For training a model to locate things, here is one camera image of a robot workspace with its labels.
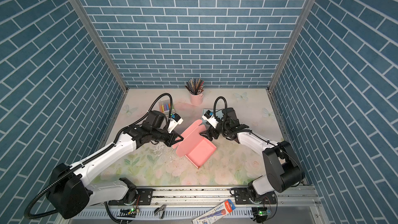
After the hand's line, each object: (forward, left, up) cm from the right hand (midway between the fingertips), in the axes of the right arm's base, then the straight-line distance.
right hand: (204, 125), depth 86 cm
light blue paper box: (-1, -8, +14) cm, 16 cm away
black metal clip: (-39, +16, -11) cm, 44 cm away
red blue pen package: (-38, -9, -12) cm, 41 cm away
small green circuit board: (-41, +33, -14) cm, 55 cm away
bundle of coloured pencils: (+30, +9, +1) cm, 32 cm away
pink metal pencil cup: (+25, +8, -7) cm, 28 cm away
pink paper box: (-8, +4, -10) cm, 14 cm away
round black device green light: (-37, -29, -14) cm, 49 cm away
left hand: (-11, +10, +3) cm, 15 cm away
